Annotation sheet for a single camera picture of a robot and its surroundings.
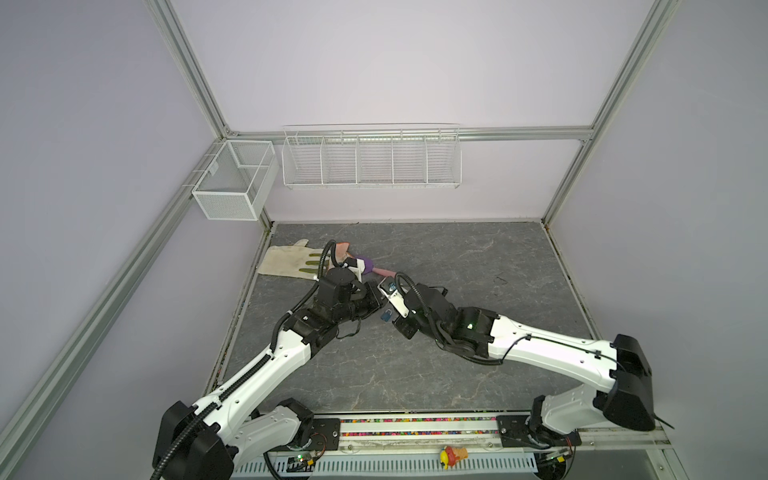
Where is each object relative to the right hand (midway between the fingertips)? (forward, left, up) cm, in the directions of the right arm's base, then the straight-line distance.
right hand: (394, 303), depth 74 cm
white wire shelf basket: (+51, +8, +9) cm, 52 cm away
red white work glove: (+32, +21, -19) cm, 42 cm away
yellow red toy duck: (-30, -12, -18) cm, 37 cm away
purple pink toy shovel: (+26, +10, -20) cm, 35 cm away
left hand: (+2, 0, +1) cm, 2 cm away
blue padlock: (-7, +1, +7) cm, 10 cm away
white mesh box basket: (+46, +55, +3) cm, 72 cm away
